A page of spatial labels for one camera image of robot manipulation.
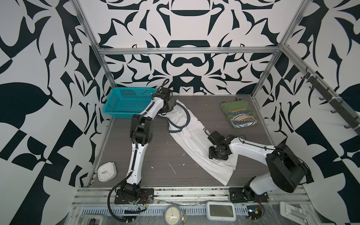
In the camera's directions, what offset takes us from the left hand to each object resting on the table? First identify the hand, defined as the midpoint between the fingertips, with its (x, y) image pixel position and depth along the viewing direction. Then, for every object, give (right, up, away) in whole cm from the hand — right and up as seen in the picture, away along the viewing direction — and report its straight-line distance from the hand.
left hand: (160, 107), depth 106 cm
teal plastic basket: (-30, +5, +10) cm, 32 cm away
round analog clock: (+11, -50, -40) cm, 65 cm away
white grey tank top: (+25, -22, -12) cm, 35 cm away
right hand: (+35, -30, -17) cm, 49 cm away
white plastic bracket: (+70, -52, -37) cm, 95 cm away
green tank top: (+59, -4, +1) cm, 59 cm away
